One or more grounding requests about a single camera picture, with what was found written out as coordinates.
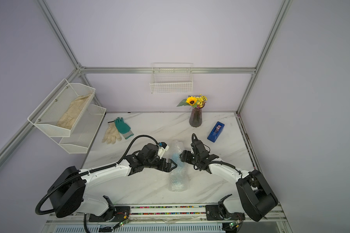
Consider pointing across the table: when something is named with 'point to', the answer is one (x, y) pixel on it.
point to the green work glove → (124, 128)
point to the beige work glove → (112, 134)
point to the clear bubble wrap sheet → (176, 148)
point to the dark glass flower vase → (195, 120)
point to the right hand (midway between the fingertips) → (185, 159)
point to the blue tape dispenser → (216, 131)
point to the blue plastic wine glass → (179, 179)
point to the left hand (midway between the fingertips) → (170, 166)
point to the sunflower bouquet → (194, 102)
